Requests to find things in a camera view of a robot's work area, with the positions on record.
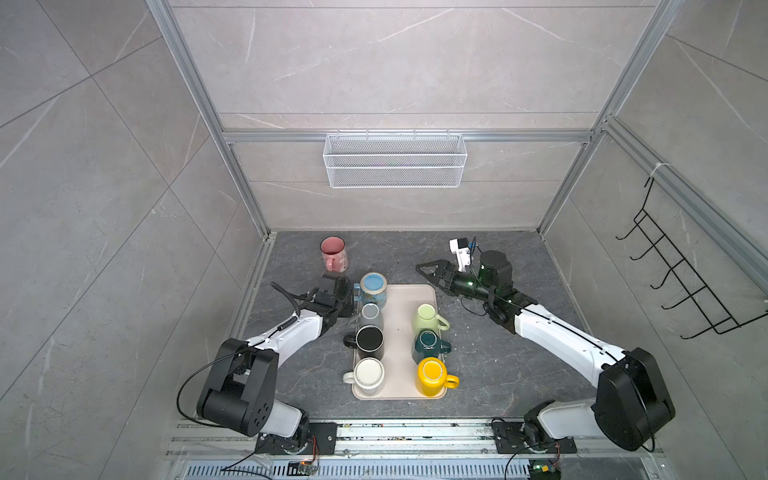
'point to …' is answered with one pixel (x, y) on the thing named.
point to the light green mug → (427, 319)
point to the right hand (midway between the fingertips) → (421, 271)
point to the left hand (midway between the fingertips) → (355, 278)
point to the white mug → (368, 376)
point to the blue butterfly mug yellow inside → (371, 289)
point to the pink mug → (333, 251)
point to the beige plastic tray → (400, 369)
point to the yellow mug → (432, 377)
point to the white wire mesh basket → (394, 161)
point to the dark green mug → (429, 344)
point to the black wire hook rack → (718, 316)
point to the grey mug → (370, 314)
